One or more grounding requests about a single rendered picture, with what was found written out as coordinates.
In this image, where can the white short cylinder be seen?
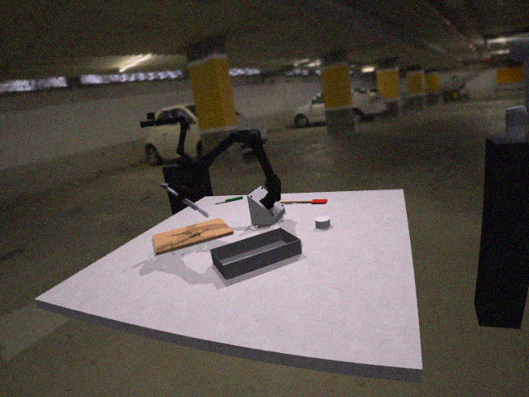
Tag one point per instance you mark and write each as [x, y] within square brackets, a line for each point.
[322, 222]

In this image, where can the wooden board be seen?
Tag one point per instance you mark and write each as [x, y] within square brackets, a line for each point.
[187, 236]

